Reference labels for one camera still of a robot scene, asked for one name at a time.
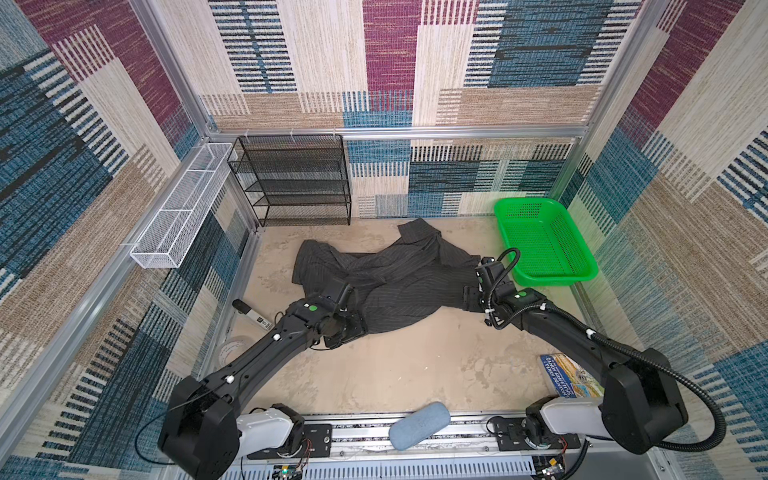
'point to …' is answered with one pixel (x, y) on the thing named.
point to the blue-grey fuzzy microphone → (419, 425)
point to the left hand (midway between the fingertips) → (363, 328)
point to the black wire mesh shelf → (294, 179)
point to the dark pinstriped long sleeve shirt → (422, 277)
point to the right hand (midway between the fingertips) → (477, 300)
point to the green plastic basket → (550, 247)
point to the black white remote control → (243, 308)
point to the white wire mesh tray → (166, 240)
